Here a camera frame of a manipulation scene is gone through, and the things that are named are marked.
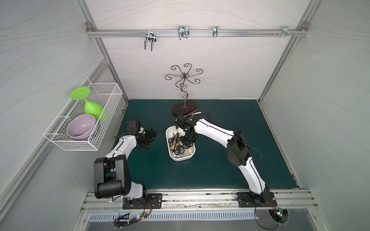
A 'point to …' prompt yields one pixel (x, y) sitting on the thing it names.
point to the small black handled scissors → (171, 140)
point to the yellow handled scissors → (175, 147)
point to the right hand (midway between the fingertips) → (186, 142)
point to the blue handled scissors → (181, 150)
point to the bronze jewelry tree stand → (178, 109)
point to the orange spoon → (194, 111)
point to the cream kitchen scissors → (188, 152)
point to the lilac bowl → (81, 127)
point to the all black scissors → (209, 117)
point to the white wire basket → (106, 95)
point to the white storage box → (170, 132)
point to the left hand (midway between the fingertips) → (157, 137)
